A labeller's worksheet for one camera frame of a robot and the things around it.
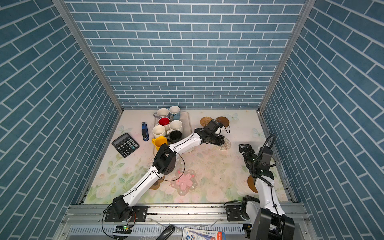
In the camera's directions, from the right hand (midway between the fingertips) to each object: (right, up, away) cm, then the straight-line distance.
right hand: (241, 147), depth 85 cm
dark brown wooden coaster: (-6, +16, +30) cm, 34 cm away
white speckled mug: (-41, +13, +18) cm, 46 cm away
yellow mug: (-49, +3, +6) cm, 50 cm away
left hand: (-7, +1, +15) cm, 16 cm away
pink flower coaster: (-33, -19, -1) cm, 38 cm away
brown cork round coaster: (+5, -21, -1) cm, 21 cm away
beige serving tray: (-35, +18, +30) cm, 50 cm away
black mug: (-40, +6, +8) cm, 41 cm away
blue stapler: (-64, +8, +22) cm, 69 cm away
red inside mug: (-49, +15, +20) cm, 55 cm away
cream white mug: (-51, +9, +14) cm, 54 cm away
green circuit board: (-61, -38, -13) cm, 73 cm away
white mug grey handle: (-53, +22, +26) cm, 63 cm away
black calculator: (-73, 0, +13) cm, 74 cm away
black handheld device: (-39, -35, -20) cm, 56 cm away
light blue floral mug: (-43, +22, +23) cm, 53 cm away
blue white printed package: (-28, -37, -17) cm, 49 cm away
